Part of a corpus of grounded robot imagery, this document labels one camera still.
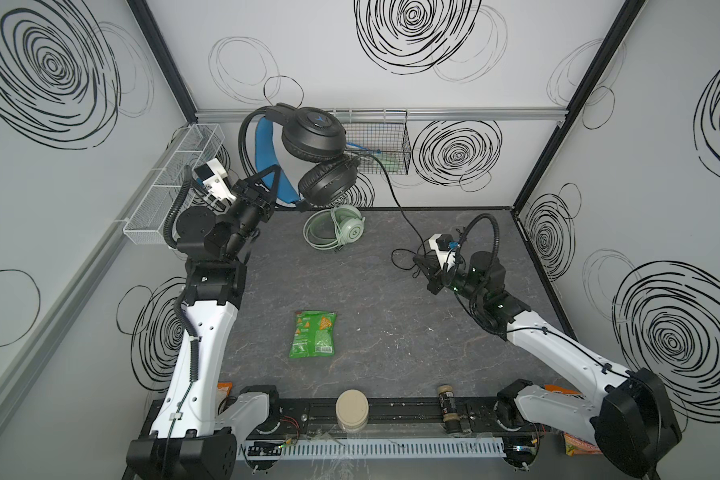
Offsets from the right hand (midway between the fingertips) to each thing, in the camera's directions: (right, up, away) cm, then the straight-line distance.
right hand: (413, 257), depth 76 cm
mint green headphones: (-27, +8, +37) cm, 47 cm away
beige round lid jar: (-15, -35, -6) cm, 39 cm away
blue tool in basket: (-16, +33, +15) cm, 40 cm away
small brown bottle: (+9, -39, -4) cm, 40 cm away
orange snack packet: (-49, -35, +2) cm, 60 cm away
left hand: (-28, +18, -21) cm, 39 cm away
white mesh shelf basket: (-64, +34, +16) cm, 74 cm away
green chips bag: (-27, -23, +9) cm, 36 cm away
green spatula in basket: (-5, +30, +21) cm, 37 cm away
